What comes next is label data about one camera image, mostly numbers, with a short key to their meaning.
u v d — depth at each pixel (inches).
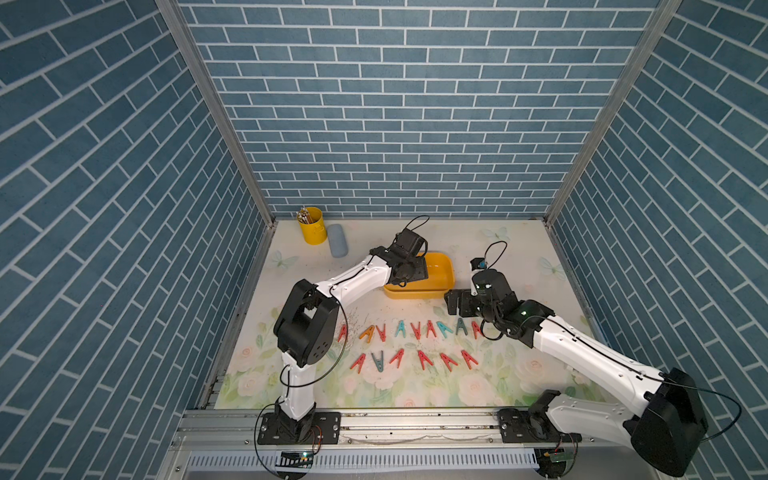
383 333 35.4
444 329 35.8
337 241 44.1
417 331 35.7
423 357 33.6
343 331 35.2
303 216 38.9
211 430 29.7
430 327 35.8
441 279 40.9
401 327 35.7
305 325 19.3
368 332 35.7
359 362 33.3
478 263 28.4
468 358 34.0
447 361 33.3
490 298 23.9
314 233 42.6
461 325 35.9
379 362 33.2
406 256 28.2
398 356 33.8
